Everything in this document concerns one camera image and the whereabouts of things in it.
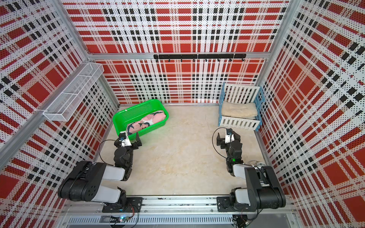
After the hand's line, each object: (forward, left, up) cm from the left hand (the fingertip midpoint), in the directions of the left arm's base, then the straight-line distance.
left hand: (131, 133), depth 88 cm
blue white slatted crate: (+38, -78, -2) cm, 87 cm away
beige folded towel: (+24, -81, -6) cm, 85 cm away
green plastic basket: (+22, +16, -11) cm, 29 cm away
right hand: (+1, -61, -1) cm, 61 cm away
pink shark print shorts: (+9, +3, -6) cm, 12 cm away
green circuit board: (-43, -4, -11) cm, 45 cm away
